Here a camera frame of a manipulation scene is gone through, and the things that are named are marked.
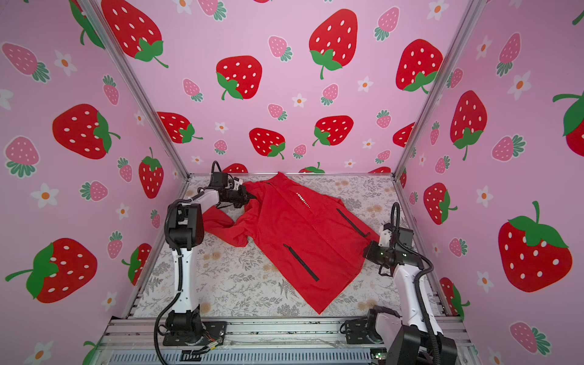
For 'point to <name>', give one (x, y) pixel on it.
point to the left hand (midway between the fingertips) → (258, 196)
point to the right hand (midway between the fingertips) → (363, 249)
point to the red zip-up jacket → (312, 242)
